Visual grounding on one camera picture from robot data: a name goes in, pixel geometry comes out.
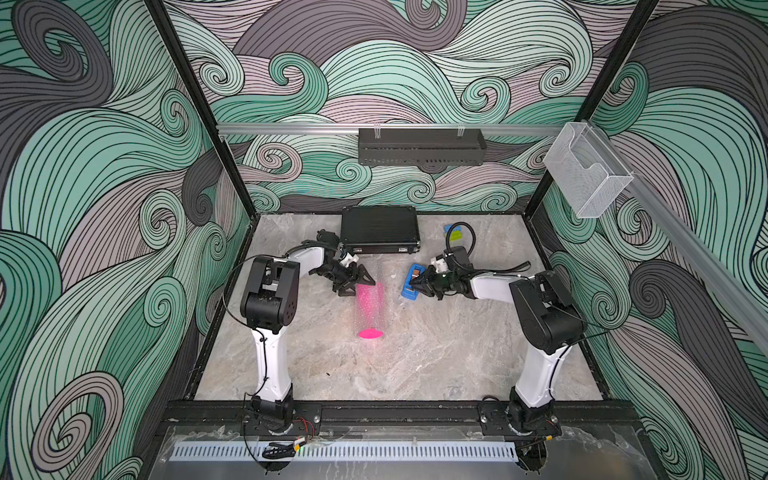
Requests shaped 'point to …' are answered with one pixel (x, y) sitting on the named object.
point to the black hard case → (380, 230)
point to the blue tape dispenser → (408, 291)
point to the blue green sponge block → (456, 232)
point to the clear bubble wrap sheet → (360, 324)
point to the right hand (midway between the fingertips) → (407, 284)
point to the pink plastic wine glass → (370, 300)
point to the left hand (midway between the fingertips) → (366, 287)
